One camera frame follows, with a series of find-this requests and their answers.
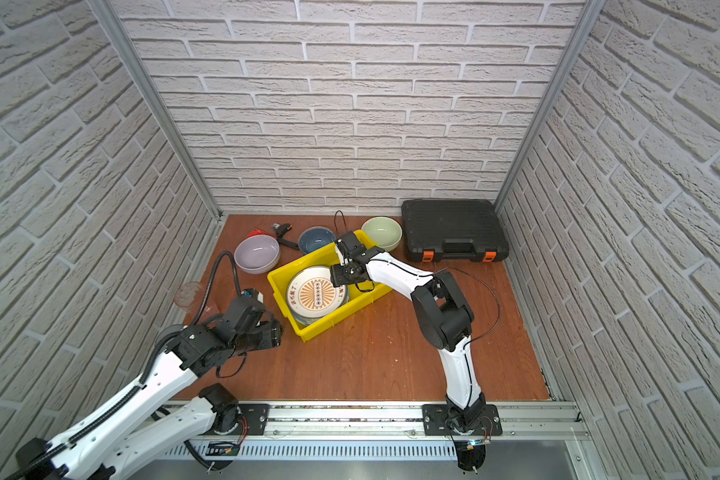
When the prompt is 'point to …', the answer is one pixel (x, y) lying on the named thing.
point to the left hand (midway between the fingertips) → (275, 327)
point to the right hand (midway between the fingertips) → (339, 275)
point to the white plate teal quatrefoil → (309, 320)
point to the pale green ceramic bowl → (386, 232)
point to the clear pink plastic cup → (189, 296)
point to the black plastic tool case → (435, 229)
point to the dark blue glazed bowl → (315, 237)
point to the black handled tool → (280, 230)
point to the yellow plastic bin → (326, 256)
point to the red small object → (256, 232)
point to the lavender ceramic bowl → (256, 254)
